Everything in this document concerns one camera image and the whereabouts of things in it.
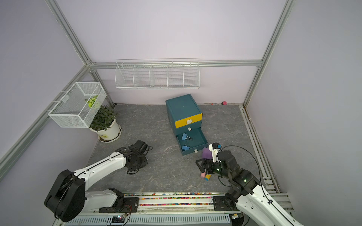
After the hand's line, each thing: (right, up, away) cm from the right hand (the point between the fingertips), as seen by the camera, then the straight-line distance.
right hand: (200, 161), depth 73 cm
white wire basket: (-71, +30, +10) cm, 78 cm away
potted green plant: (-59, +18, +15) cm, 63 cm away
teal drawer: (-6, +16, +18) cm, 25 cm away
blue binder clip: (-8, +9, +26) cm, 29 cm away
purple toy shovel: (+7, -1, +18) cm, 20 cm away
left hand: (-34, -6, +12) cm, 36 cm away
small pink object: (+27, +36, +51) cm, 68 cm away
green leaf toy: (-62, +33, +8) cm, 71 cm away
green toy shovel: (+5, -11, +7) cm, 14 cm away
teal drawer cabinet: (-11, +30, +16) cm, 36 cm away
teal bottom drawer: (-3, +6, +25) cm, 26 cm away
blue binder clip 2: (-8, +3, +20) cm, 22 cm away
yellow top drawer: (-6, +21, +12) cm, 25 cm away
